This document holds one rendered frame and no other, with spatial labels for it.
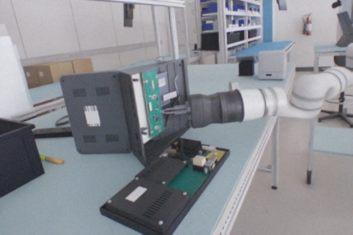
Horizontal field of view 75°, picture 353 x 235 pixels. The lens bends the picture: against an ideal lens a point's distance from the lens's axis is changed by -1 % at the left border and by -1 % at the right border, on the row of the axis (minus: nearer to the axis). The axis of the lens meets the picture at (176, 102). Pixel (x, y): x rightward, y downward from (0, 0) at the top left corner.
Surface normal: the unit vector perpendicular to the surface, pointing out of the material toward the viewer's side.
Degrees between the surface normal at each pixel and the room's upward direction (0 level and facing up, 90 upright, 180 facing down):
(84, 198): 0
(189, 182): 0
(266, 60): 90
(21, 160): 90
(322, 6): 90
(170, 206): 0
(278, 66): 90
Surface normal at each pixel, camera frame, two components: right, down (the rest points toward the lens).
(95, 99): -0.15, 0.29
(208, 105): 0.13, 0.26
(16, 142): 0.86, 0.06
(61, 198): -0.11, -0.95
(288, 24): -0.50, 0.29
